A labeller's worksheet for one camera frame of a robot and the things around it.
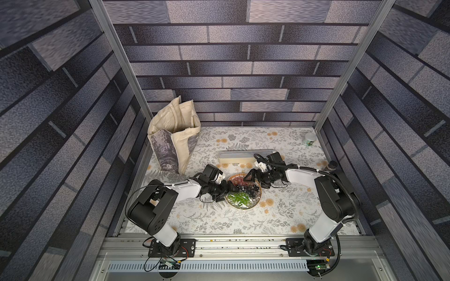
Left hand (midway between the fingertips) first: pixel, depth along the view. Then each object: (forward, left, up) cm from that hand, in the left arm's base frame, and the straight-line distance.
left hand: (234, 193), depth 85 cm
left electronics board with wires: (-28, +28, -5) cm, 41 cm away
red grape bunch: (+7, -3, 0) cm, 8 cm away
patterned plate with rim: (-3, +4, -2) cm, 5 cm away
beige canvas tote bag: (+19, +29, +23) cm, 42 cm away
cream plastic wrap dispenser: (+20, -4, +4) cm, 21 cm away
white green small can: (+37, -48, +1) cm, 61 cm away
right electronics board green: (-29, -34, -5) cm, 45 cm away
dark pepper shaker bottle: (+14, -52, +5) cm, 54 cm away
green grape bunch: (-2, -3, -2) cm, 4 cm away
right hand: (+8, -8, -2) cm, 11 cm away
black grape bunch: (+3, -9, -1) cm, 10 cm away
